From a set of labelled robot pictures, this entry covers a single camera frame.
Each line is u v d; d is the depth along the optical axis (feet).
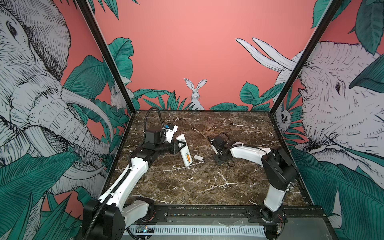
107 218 1.27
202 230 2.30
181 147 2.45
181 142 2.45
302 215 2.46
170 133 2.30
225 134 2.75
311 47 2.74
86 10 2.30
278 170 1.58
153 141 1.98
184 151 2.52
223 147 2.28
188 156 2.59
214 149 2.42
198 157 3.13
